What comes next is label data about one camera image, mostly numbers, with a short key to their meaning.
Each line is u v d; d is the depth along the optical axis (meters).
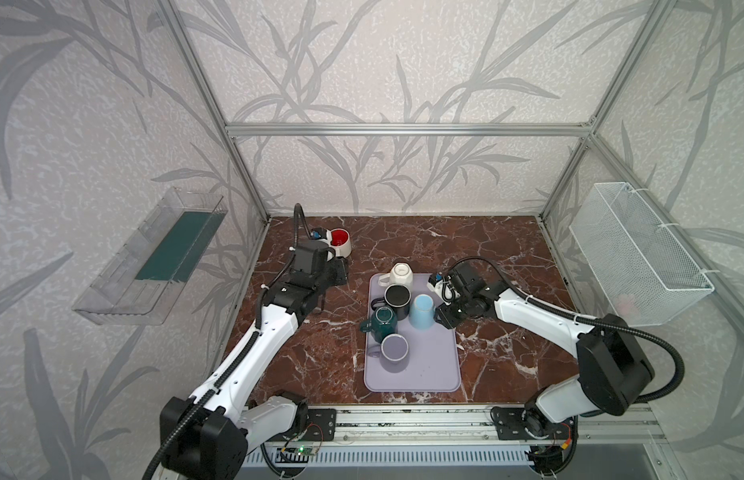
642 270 0.61
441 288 0.78
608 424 0.75
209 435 0.37
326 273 0.66
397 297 0.87
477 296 0.65
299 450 0.71
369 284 0.99
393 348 0.80
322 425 0.74
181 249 0.65
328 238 0.71
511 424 0.74
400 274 0.91
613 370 0.43
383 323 0.80
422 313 0.84
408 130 0.95
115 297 0.60
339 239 1.02
